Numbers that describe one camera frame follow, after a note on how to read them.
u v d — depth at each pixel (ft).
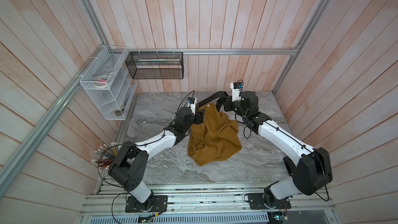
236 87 2.25
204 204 2.45
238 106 2.29
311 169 1.39
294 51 3.04
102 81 2.38
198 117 2.51
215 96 2.62
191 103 2.40
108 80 2.28
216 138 2.95
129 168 1.46
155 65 2.91
